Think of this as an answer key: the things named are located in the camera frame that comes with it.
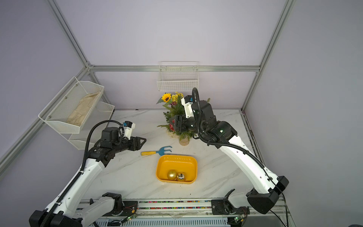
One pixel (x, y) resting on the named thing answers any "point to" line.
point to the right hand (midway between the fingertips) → (176, 122)
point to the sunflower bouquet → (170, 99)
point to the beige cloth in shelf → (78, 117)
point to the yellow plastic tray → (187, 164)
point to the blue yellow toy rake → (161, 151)
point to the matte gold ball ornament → (171, 174)
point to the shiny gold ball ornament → (181, 176)
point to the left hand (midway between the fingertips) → (141, 141)
